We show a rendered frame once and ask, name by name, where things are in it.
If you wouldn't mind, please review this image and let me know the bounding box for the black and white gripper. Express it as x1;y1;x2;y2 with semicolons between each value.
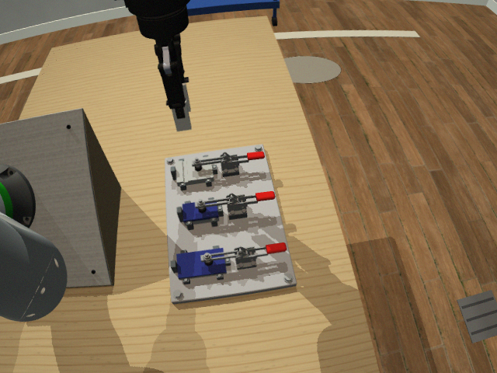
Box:
137;5;192;131

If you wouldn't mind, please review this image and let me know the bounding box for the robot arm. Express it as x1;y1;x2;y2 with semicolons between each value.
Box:
0;0;190;322

